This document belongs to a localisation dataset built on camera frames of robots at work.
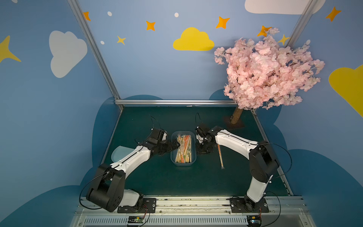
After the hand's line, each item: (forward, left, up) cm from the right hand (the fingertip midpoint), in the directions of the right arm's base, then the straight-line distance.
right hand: (199, 151), depth 89 cm
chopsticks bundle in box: (+1, +10, -4) cm, 11 cm away
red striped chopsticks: (+1, -15, -6) cm, 16 cm away
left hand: (+2, +16, +4) cm, 16 cm away
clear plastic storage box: (-1, +17, -4) cm, 18 cm away
